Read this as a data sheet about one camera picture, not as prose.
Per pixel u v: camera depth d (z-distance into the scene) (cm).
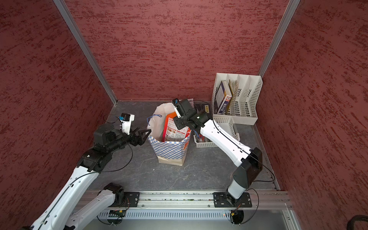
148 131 67
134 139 60
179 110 58
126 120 59
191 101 122
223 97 97
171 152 74
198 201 76
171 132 85
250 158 42
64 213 40
